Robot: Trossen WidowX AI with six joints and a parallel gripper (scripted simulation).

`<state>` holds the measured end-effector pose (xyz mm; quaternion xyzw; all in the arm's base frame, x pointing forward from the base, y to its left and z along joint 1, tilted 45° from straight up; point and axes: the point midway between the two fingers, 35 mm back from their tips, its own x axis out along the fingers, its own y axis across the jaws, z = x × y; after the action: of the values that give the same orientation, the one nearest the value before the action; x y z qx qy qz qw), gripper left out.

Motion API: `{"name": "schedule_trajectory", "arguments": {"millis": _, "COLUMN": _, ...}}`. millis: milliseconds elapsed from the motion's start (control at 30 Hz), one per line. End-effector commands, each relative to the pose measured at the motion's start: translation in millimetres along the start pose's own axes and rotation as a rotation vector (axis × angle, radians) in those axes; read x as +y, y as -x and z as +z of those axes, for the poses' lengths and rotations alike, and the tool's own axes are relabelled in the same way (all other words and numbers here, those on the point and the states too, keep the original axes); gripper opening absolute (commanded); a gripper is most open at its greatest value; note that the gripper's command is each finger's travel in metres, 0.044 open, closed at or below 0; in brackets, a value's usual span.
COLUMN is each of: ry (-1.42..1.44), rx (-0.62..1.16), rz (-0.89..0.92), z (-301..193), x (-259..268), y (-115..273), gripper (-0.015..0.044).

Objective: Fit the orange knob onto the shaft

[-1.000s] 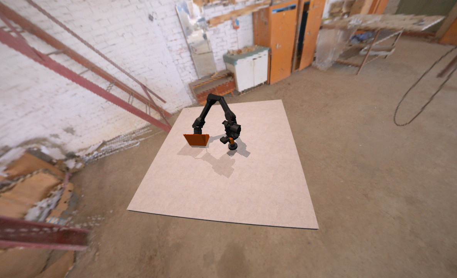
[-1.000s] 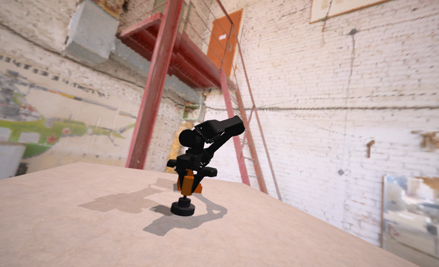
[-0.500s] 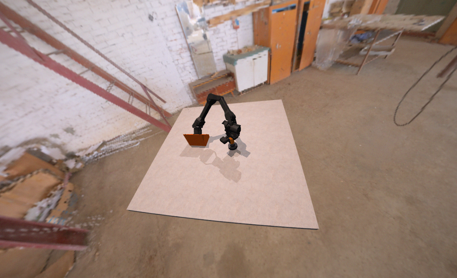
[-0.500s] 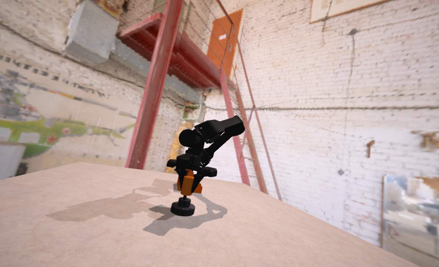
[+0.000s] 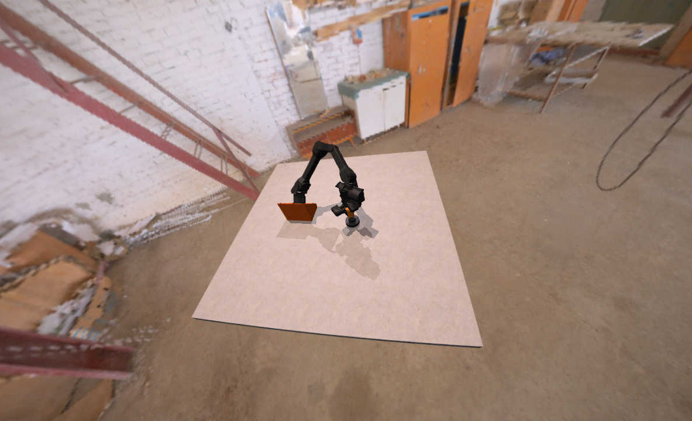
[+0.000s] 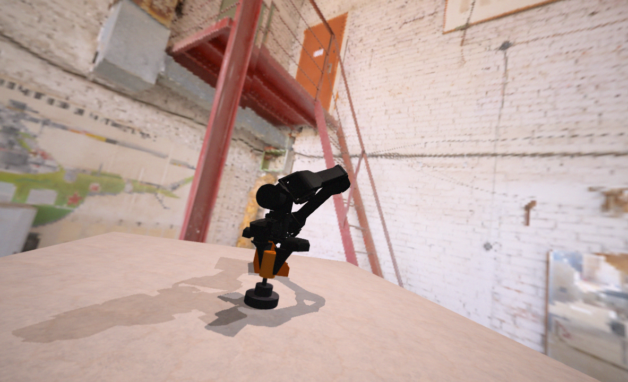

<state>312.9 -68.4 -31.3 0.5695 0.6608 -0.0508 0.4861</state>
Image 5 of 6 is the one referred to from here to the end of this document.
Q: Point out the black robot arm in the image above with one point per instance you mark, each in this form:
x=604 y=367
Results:
x=348 y=189

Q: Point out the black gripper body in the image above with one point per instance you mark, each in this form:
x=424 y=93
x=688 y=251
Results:
x=338 y=210

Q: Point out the dark grey round pedestal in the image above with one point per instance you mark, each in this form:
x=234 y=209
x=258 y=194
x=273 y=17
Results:
x=352 y=222

